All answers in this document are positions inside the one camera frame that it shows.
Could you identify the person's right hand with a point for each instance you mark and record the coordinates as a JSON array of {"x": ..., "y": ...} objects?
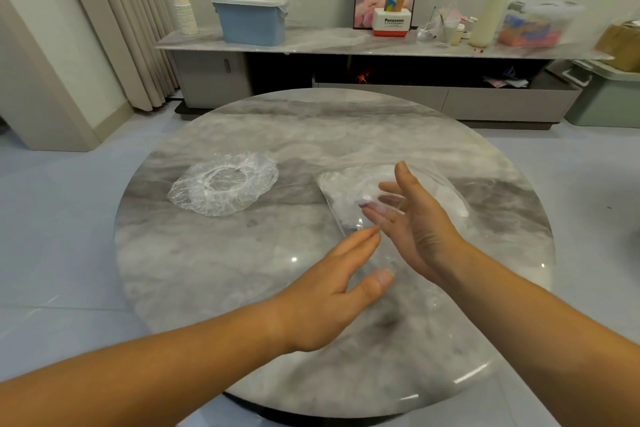
[{"x": 425, "y": 231}]

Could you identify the person's left hand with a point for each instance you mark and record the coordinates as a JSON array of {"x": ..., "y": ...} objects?
[{"x": 325, "y": 307}]

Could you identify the clear plastic bag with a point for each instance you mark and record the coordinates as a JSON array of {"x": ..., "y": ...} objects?
[{"x": 445, "y": 197}]

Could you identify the clear bag of caps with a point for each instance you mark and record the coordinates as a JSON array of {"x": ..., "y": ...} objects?
[{"x": 345, "y": 191}]

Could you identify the pile of clear plastic caps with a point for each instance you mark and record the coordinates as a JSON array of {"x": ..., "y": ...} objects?
[{"x": 195, "y": 197}]

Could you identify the person's left forearm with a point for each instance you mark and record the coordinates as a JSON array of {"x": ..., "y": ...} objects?
[{"x": 130, "y": 377}]

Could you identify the person's right forearm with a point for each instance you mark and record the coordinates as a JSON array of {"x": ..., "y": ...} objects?
[{"x": 555, "y": 337}]

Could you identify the green storage bin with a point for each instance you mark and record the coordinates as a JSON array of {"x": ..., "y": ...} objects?
[{"x": 605, "y": 96}]

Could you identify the blue storage box white lid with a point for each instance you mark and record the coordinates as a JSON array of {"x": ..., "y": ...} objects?
[{"x": 250, "y": 19}]

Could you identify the black table base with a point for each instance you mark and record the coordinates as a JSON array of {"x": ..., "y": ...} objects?
[{"x": 320, "y": 418}]

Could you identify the small white cup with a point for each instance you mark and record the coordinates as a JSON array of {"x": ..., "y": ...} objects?
[{"x": 456, "y": 36}]

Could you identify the crumpled clear wrapper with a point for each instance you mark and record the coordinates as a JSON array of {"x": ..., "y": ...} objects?
[{"x": 430, "y": 27}]

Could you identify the red and white box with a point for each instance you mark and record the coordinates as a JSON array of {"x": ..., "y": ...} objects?
[{"x": 392, "y": 23}]

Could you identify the cream paper roll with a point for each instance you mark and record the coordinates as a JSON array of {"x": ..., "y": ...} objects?
[{"x": 488, "y": 19}]

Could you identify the clear container colourful contents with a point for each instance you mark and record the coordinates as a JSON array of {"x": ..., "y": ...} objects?
[{"x": 540, "y": 26}]

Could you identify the long grey low cabinet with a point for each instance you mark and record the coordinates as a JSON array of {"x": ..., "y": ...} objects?
[{"x": 210, "y": 76}]

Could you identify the brown cardboard box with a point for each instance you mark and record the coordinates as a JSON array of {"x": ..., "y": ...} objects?
[{"x": 622, "y": 46}]

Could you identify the stack of paper cups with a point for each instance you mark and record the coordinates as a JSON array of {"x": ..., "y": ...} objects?
[{"x": 184, "y": 11}]

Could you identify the beige curtain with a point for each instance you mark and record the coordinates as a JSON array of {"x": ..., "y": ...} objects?
[{"x": 115, "y": 26}]

